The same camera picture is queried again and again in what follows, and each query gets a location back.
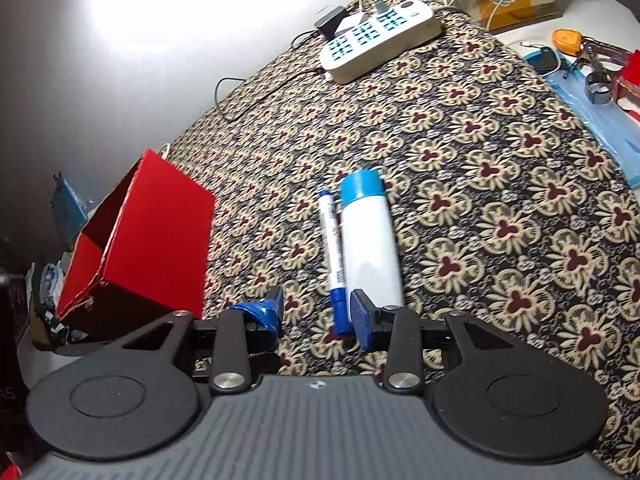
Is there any white blue whiteboard marker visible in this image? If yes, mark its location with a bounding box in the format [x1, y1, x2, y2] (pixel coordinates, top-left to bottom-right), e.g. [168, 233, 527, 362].
[318, 190, 352, 336]

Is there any white bottle blue cap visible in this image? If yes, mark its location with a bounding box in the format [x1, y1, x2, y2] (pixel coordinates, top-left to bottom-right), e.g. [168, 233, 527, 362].
[340, 169, 405, 308]

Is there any red cardboard storage box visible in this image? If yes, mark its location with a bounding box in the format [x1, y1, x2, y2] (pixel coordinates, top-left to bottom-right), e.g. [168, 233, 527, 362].
[56, 150, 215, 336]

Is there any floral patterned tablecloth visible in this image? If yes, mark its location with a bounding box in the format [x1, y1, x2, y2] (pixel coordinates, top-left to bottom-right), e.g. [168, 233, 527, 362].
[169, 10, 639, 479]

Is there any blue standing pouch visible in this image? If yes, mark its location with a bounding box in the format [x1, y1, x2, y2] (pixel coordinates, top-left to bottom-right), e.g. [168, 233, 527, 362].
[51, 172, 89, 249]

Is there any white power strip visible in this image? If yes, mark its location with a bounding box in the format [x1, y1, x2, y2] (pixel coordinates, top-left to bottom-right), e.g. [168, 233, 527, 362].
[319, 0, 442, 84]

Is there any black power adapter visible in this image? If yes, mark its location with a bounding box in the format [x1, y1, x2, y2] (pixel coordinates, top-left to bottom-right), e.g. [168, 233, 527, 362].
[314, 6, 348, 41]

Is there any small red box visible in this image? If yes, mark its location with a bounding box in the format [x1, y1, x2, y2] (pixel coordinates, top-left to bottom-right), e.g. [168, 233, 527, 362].
[613, 50, 640, 122]

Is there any orange key fob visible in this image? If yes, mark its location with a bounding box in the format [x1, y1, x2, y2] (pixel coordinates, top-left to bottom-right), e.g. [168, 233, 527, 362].
[551, 28, 584, 58]

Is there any black thin cable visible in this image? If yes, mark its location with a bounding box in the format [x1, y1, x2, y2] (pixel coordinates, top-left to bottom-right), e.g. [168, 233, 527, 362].
[214, 29, 329, 123]

